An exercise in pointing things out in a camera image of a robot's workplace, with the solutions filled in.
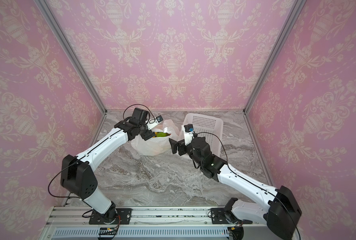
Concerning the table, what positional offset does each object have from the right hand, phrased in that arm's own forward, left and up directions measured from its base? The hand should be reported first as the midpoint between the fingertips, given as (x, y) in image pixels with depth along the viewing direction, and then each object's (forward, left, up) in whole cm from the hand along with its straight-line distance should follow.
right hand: (178, 136), depth 74 cm
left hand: (+13, +17, -7) cm, 23 cm away
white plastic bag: (+5, +13, -16) cm, 22 cm away
